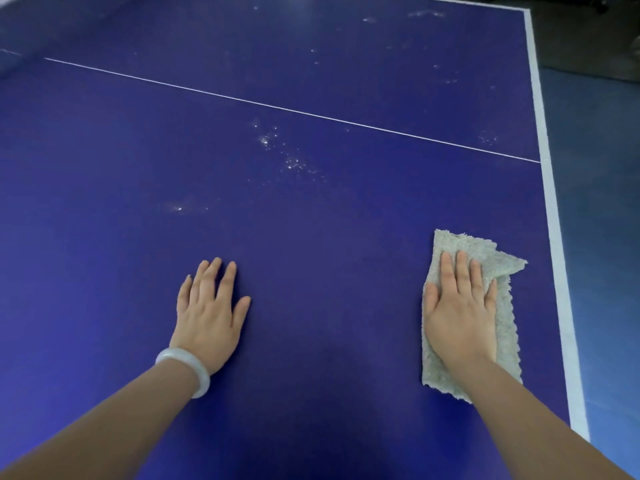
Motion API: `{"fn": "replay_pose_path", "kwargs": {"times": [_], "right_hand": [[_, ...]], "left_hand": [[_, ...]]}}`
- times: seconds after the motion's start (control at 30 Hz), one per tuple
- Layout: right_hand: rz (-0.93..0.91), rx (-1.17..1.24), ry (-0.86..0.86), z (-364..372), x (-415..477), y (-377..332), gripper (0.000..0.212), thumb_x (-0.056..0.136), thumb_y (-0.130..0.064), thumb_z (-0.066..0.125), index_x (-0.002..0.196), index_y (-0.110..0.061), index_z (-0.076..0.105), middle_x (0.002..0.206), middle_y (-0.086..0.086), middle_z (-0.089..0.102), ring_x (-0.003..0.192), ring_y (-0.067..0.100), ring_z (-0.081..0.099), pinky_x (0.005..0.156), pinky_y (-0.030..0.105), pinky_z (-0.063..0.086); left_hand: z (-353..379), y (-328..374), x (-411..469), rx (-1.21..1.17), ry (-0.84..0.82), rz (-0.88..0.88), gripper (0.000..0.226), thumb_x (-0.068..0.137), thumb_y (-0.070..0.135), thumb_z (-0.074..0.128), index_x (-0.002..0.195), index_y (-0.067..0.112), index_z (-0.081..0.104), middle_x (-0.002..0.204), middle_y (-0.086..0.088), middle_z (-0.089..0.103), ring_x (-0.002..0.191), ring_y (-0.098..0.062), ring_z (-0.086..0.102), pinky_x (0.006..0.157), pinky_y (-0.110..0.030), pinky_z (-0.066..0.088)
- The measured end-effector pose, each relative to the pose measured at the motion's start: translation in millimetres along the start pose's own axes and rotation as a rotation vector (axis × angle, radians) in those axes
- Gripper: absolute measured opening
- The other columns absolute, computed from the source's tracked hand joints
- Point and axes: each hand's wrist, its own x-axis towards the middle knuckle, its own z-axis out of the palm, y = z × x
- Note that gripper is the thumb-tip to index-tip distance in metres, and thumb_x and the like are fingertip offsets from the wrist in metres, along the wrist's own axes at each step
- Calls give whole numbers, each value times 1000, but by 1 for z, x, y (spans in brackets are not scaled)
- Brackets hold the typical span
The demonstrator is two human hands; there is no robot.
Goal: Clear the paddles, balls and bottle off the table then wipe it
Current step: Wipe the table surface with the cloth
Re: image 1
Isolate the person's right hand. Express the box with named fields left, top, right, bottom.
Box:
left=423, top=250, right=499, bottom=374

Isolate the black exercise equipment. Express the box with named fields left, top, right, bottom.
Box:
left=475, top=0, right=611, bottom=15

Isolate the person's left forearm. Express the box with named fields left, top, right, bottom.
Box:
left=0, top=359, right=201, bottom=480

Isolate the white jade bangle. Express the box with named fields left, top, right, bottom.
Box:
left=155, top=347, right=211, bottom=399

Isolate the person's right forearm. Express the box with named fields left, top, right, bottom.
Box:
left=452, top=359, right=633, bottom=480

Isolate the grey cleaning cloth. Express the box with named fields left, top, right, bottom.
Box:
left=421, top=229, right=529, bottom=405

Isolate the blue table tennis table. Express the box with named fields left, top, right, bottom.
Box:
left=0, top=0, right=591, bottom=480

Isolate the person's left hand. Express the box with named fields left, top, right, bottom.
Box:
left=169, top=257, right=252, bottom=375

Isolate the black floor mat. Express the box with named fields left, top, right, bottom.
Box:
left=527, top=0, right=640, bottom=85

